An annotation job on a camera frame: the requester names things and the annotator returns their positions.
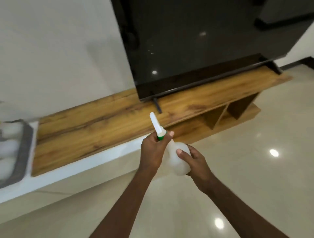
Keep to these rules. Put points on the person's left forearm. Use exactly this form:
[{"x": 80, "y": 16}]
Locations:
[{"x": 122, "y": 210}]

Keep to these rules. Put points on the wooden cabinet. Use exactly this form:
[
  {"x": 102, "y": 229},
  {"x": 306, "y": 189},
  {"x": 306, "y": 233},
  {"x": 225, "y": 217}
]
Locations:
[{"x": 98, "y": 127}]

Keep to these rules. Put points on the black television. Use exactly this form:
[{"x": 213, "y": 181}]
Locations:
[{"x": 196, "y": 49}]

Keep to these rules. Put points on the white nozzle green trigger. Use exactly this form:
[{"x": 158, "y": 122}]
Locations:
[{"x": 155, "y": 122}]

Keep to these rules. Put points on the grey plastic basket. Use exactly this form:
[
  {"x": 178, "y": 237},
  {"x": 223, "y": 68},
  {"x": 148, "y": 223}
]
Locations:
[{"x": 25, "y": 152}]

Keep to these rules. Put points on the person's right hand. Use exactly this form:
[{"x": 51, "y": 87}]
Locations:
[{"x": 198, "y": 166}]

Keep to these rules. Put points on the black baseboard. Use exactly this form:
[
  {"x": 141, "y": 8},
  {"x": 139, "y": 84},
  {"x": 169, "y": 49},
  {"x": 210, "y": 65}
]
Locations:
[{"x": 299, "y": 62}]

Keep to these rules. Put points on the person's right forearm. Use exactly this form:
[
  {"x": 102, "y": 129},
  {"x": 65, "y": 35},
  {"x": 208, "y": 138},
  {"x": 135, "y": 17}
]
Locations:
[{"x": 240, "y": 210}]

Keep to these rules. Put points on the person's left hand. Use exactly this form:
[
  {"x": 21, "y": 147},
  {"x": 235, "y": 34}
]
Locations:
[{"x": 153, "y": 154}]

